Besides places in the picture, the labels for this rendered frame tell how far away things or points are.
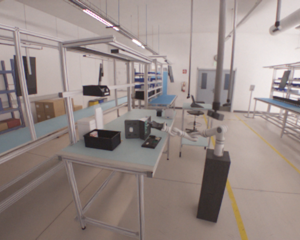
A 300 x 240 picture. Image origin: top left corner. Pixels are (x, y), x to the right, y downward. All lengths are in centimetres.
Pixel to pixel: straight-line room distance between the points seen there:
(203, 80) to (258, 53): 282
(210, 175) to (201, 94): 666
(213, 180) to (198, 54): 693
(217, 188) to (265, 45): 776
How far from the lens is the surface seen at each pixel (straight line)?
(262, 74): 871
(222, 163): 166
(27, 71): 272
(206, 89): 813
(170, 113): 234
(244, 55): 846
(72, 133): 161
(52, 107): 474
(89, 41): 139
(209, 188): 184
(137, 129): 158
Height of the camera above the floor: 163
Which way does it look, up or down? 16 degrees down
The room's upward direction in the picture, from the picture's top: straight up
